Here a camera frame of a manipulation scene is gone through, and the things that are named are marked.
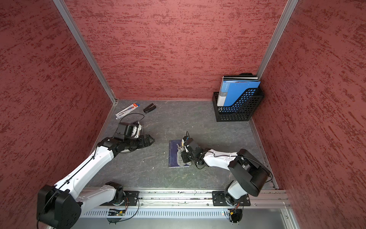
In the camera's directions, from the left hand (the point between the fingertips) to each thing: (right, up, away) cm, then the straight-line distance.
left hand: (148, 145), depth 81 cm
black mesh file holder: (+63, +20, +19) cm, 69 cm away
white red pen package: (-27, +21, +32) cm, 47 cm away
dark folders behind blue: (+65, +46, +22) cm, 82 cm away
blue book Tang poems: (+14, -5, +11) cm, 18 cm away
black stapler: (-8, +23, +33) cm, 41 cm away
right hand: (+21, -10, +8) cm, 25 cm away
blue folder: (+54, +33, +15) cm, 65 cm away
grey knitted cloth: (+18, -11, +6) cm, 22 cm away
